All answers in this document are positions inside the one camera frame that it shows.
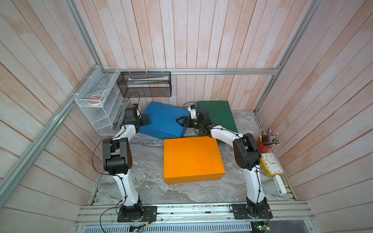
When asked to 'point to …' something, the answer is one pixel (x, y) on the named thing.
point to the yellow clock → (269, 161)
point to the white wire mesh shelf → (106, 116)
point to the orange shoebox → (192, 159)
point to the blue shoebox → (163, 121)
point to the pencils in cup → (268, 139)
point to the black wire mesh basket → (145, 84)
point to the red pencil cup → (262, 148)
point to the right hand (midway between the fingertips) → (179, 120)
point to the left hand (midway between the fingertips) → (144, 118)
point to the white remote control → (280, 186)
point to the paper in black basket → (144, 79)
